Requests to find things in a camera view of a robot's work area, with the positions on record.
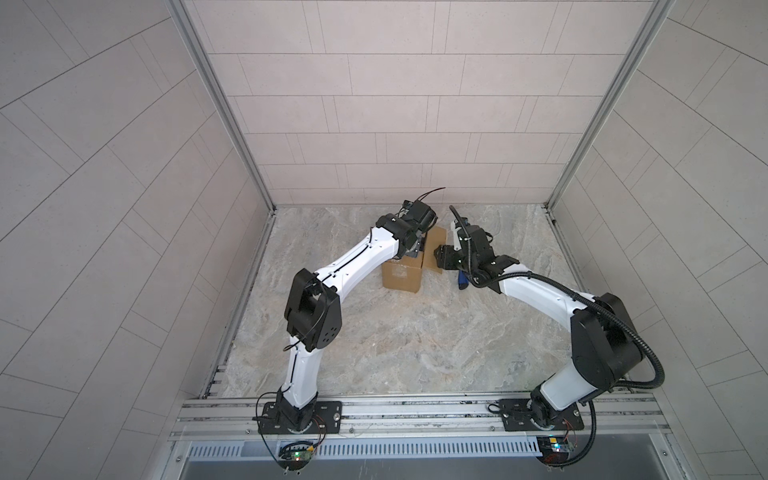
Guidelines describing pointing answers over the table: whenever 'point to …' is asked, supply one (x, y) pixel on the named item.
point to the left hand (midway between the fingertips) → (404, 238)
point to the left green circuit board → (295, 454)
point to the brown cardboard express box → (405, 273)
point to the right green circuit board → (554, 450)
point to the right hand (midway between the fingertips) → (438, 253)
